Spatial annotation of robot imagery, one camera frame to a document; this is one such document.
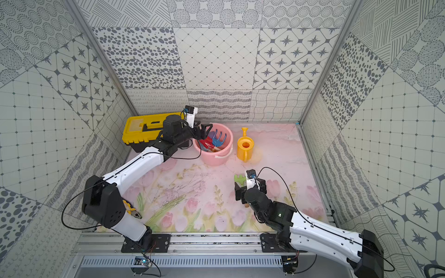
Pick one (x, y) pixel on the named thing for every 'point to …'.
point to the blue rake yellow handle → (215, 142)
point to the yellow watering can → (245, 146)
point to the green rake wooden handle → (241, 179)
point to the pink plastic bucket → (211, 157)
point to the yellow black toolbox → (140, 132)
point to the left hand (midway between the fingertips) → (204, 119)
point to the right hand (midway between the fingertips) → (246, 182)
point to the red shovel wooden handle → (208, 143)
